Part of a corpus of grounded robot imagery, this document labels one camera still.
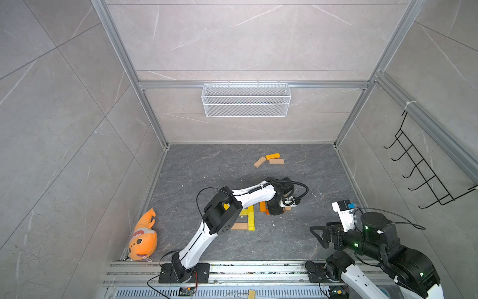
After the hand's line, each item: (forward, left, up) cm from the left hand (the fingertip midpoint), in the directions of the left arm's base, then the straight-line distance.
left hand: (278, 206), depth 91 cm
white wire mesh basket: (+50, +14, +29) cm, 59 cm away
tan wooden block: (-9, +20, -1) cm, 21 cm away
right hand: (-18, -10, +22) cm, 30 cm away
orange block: (0, +8, +1) cm, 8 cm away
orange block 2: (-6, +7, +7) cm, 11 cm away
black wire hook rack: (-7, -47, +32) cm, 58 cm away
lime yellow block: (-7, +14, 0) cm, 16 cm away
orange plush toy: (-16, +58, +9) cm, 61 cm away
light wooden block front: (-1, -5, 0) cm, 5 cm away
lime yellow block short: (-1, +14, 0) cm, 14 cm away
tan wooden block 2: (+29, -3, 0) cm, 29 cm away
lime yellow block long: (-2, +17, 0) cm, 17 cm away
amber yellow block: (+34, -4, -1) cm, 35 cm away
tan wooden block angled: (+29, +7, -1) cm, 30 cm away
